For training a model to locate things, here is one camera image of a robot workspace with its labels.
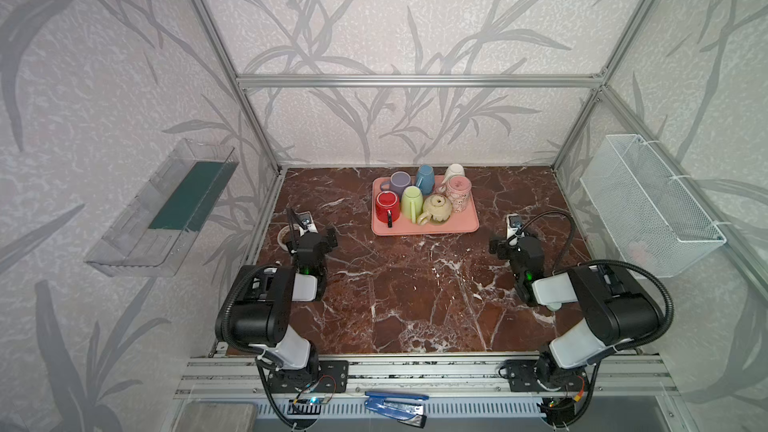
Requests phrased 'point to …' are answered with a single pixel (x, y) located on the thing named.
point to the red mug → (387, 207)
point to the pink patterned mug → (458, 189)
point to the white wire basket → (650, 219)
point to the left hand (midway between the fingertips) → (315, 218)
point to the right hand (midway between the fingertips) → (510, 221)
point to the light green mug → (412, 203)
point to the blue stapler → (406, 408)
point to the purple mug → (398, 181)
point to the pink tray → (458, 222)
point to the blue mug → (426, 179)
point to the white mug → (453, 170)
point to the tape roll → (282, 231)
